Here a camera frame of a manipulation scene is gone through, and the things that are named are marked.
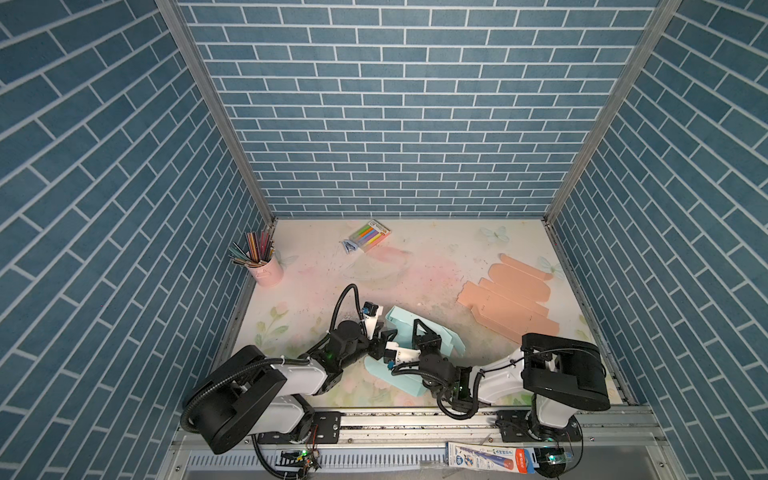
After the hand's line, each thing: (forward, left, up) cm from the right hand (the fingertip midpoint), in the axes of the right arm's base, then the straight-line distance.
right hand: (419, 317), depth 81 cm
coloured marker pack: (+39, +20, -10) cm, 45 cm away
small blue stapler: (+31, +27, -8) cm, 42 cm away
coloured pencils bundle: (+19, +54, +1) cm, 57 cm away
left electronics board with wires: (-33, +25, -13) cm, 44 cm away
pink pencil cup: (+13, +49, -2) cm, 51 cm away
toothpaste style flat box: (-29, -18, -11) cm, 36 cm away
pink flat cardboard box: (+16, -30, -14) cm, 36 cm away
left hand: (-2, +8, -6) cm, 10 cm away
